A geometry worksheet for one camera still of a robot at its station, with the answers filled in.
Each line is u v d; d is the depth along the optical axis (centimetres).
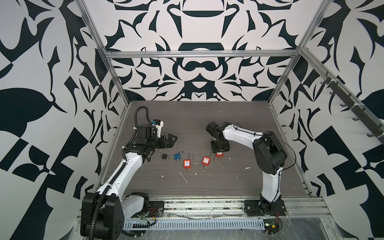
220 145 79
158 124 75
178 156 91
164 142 73
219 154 91
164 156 92
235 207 76
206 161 89
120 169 48
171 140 73
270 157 51
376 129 52
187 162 88
